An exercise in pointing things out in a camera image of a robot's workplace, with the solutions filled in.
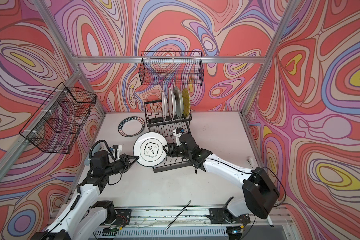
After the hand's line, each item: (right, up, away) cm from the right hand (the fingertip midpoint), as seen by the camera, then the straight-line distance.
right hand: (168, 150), depth 80 cm
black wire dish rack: (-1, +11, +27) cm, 29 cm away
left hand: (-15, -3, -2) cm, 15 cm away
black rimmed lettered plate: (-31, +13, +31) cm, 46 cm away
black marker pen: (+51, -33, -9) cm, 61 cm away
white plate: (-11, +1, +2) cm, 11 cm away
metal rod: (+5, -32, -5) cm, 33 cm away
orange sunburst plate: (0, +30, +40) cm, 50 cm away
